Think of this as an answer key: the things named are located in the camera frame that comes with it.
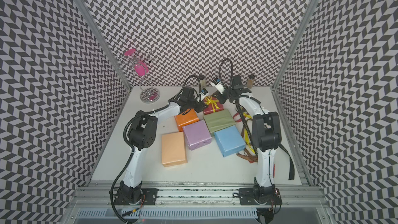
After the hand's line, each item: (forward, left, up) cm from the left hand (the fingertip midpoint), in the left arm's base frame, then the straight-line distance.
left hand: (205, 104), depth 100 cm
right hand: (+1, -6, +8) cm, 10 cm away
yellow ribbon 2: (+2, -3, +1) cm, 4 cm away
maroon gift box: (-5, -2, 0) cm, 5 cm away
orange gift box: (-13, +11, +2) cm, 17 cm away
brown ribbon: (-22, -18, +23) cm, 37 cm away
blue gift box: (-25, -14, -3) cm, 29 cm away
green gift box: (-13, -9, 0) cm, 16 cm away
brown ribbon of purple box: (-31, -24, -8) cm, 40 cm away
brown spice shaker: (+18, -32, +2) cm, 37 cm away
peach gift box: (-30, +17, 0) cm, 35 cm away
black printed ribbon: (-37, -47, -8) cm, 60 cm away
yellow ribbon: (-19, -26, -7) cm, 33 cm away
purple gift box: (-22, +4, -1) cm, 22 cm away
